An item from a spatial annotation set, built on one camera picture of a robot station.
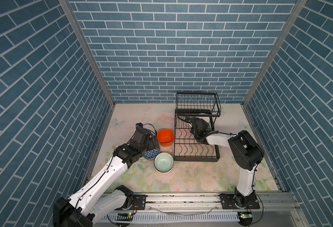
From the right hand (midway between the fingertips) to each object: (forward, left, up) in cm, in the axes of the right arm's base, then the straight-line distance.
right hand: (201, 123), depth 100 cm
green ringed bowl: (-30, +24, -1) cm, 38 cm away
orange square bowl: (-10, +25, -6) cm, 28 cm away
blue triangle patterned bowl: (-24, +32, -4) cm, 41 cm away
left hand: (-23, +29, +11) cm, 38 cm away
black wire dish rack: (+5, 0, +13) cm, 14 cm away
